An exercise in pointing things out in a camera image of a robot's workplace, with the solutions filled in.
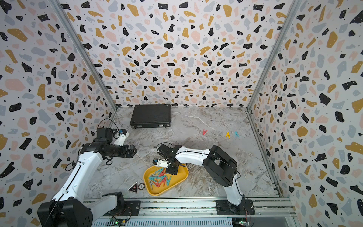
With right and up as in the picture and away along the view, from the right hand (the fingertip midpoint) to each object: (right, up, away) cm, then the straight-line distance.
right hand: (171, 168), depth 88 cm
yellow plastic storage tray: (-9, -9, -8) cm, 15 cm away
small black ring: (-16, -8, -7) cm, 19 cm away
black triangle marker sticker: (-20, -9, -7) cm, 23 cm away
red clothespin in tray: (-5, -2, -2) cm, 6 cm away
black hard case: (-18, +33, +21) cm, 44 cm away
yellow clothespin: (+40, +19, +15) cm, 47 cm away
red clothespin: (+23, +21, +18) cm, 36 cm away
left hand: (-23, +13, -7) cm, 28 cm away
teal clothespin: (+46, +20, +17) cm, 53 cm away
